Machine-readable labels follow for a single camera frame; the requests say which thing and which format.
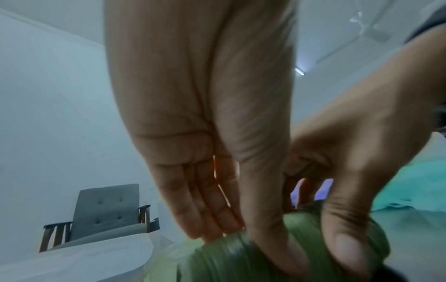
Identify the black chair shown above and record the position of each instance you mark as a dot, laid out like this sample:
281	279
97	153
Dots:
104	206

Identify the purple bag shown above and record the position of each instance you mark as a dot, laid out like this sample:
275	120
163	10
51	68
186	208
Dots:
320	190

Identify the person's right hand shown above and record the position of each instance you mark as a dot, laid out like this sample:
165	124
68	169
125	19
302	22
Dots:
376	124

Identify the olive green bag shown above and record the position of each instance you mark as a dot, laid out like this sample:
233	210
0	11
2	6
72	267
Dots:
226	261

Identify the person's left hand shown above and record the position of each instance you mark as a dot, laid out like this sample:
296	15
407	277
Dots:
202	82

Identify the white ceiling tube light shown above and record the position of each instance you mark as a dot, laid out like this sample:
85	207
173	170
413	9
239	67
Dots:
300	71

